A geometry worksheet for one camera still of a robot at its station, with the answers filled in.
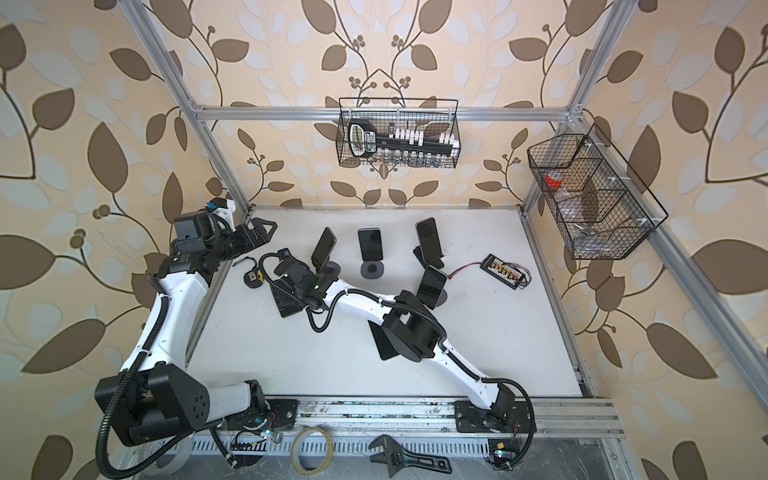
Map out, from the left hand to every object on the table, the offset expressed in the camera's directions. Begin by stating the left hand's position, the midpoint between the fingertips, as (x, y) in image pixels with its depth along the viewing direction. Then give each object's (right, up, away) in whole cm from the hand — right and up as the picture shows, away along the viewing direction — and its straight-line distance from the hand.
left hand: (263, 226), depth 77 cm
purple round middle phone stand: (+27, -14, +25) cm, 39 cm away
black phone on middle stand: (+27, -5, +16) cm, 32 cm away
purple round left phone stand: (+13, -14, +25) cm, 31 cm away
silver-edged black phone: (+31, -34, +7) cm, 47 cm away
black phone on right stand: (+46, -3, +21) cm, 50 cm away
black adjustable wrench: (+35, -54, -9) cm, 64 cm away
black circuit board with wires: (+74, -15, +22) cm, 78 cm away
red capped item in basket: (+81, +14, +9) cm, 83 cm away
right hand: (0, -17, +11) cm, 21 cm away
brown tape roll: (+12, -51, -10) cm, 54 cm away
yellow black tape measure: (-12, -16, +21) cm, 29 cm away
